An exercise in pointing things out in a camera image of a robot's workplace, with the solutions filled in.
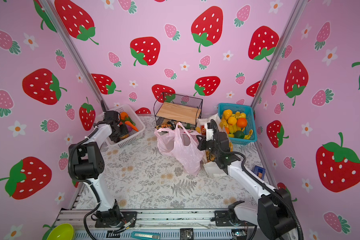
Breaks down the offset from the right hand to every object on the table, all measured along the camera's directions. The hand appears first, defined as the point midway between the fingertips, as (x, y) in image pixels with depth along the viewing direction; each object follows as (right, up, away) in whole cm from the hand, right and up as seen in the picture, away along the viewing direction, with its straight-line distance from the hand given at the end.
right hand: (196, 135), depth 81 cm
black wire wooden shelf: (-18, +20, +24) cm, 36 cm away
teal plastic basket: (+42, +17, +31) cm, 55 cm away
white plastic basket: (-40, +9, +24) cm, 48 cm away
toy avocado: (+30, 0, +17) cm, 35 cm away
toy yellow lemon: (+28, +10, +27) cm, 40 cm away
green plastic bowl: (-65, -46, -11) cm, 80 cm away
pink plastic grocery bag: (-8, -4, -10) cm, 14 cm away
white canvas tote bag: (+8, -17, -4) cm, 20 cm away
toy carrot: (-46, +7, +30) cm, 56 cm away
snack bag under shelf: (-16, +6, +23) cm, 28 cm away
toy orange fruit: (+35, +8, +26) cm, 44 cm away
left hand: (-49, +1, +19) cm, 52 cm away
